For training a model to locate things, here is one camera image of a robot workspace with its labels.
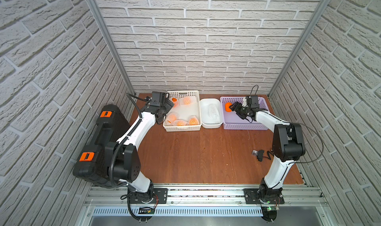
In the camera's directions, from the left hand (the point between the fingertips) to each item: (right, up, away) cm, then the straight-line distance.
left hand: (171, 104), depth 88 cm
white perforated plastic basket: (+7, -6, +20) cm, 22 cm away
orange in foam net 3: (+5, -12, +7) cm, 15 cm away
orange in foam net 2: (-2, -8, +11) cm, 14 cm away
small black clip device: (+54, -30, -1) cm, 62 cm away
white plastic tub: (+24, -12, +15) cm, 31 cm away
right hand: (+42, -2, +11) cm, 44 cm away
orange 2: (+13, -11, +10) cm, 20 cm away
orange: (0, +3, +18) cm, 19 cm away
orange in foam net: (+9, +4, +22) cm, 24 cm away
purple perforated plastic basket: (+40, -11, +13) cm, 44 cm away
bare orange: (+38, 0, +18) cm, 42 cm away
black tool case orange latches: (-27, -25, -30) cm, 48 cm away
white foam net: (+28, -4, +16) cm, 32 cm away
